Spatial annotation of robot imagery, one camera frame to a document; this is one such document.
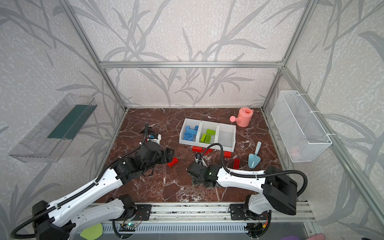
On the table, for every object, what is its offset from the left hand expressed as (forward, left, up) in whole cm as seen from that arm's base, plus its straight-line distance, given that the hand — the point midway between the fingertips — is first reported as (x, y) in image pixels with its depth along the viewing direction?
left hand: (171, 147), depth 76 cm
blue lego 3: (+25, -12, -17) cm, 32 cm away
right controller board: (-33, -42, -22) cm, 58 cm away
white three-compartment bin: (+20, -17, -17) cm, 32 cm away
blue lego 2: (+22, -7, -16) cm, 28 cm away
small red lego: (+5, -32, -18) cm, 37 cm away
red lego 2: (+7, -20, -17) cm, 28 cm away
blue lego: (+17, -7, -16) cm, 24 cm away
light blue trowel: (+2, -48, -17) cm, 51 cm away
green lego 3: (+16, -20, -17) cm, 31 cm away
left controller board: (-33, +19, -20) cm, 43 cm away
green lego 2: (+16, -17, -16) cm, 28 cm away
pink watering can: (+31, -46, -8) cm, 56 cm away
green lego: (+23, -22, -19) cm, 37 cm away
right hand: (-6, -15, -14) cm, 21 cm away
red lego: (+9, -13, -18) cm, 24 cm away
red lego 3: (-1, -37, -17) cm, 41 cm away
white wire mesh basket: (-2, -58, +17) cm, 60 cm away
